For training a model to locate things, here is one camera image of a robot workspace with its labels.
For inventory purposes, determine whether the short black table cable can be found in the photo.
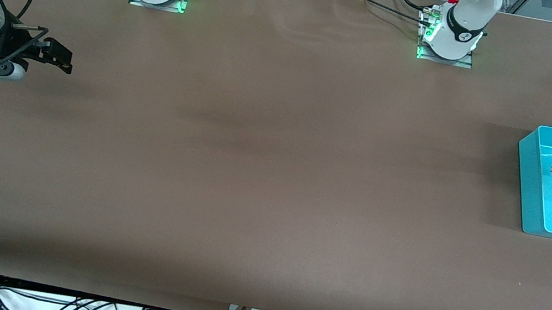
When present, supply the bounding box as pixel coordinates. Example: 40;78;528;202
388;0;429;13

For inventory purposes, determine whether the long black table cable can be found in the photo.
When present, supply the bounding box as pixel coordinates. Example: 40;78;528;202
342;0;435;28

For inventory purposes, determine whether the brown table cover sheet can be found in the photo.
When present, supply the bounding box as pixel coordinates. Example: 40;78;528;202
0;0;552;310

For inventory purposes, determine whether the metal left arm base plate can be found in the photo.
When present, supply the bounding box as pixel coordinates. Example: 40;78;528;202
415;9;482;70

